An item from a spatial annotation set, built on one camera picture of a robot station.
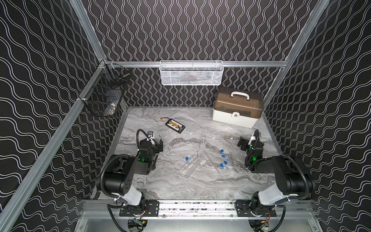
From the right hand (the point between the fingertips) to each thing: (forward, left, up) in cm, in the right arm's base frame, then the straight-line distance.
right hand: (249, 138), depth 94 cm
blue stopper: (-9, +17, -7) cm, 21 cm away
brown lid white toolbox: (+16, +8, +13) cm, 22 cm away
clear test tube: (-17, +39, -8) cm, 43 cm away
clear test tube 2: (-14, +24, -7) cm, 29 cm away
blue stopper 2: (-14, +16, -7) cm, 22 cm away
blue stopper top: (-6, +18, -6) cm, 20 cm away
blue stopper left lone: (-11, +41, -7) cm, 43 cm away
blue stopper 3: (-15, +19, -8) cm, 26 cm away
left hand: (-1, +63, +2) cm, 63 cm away
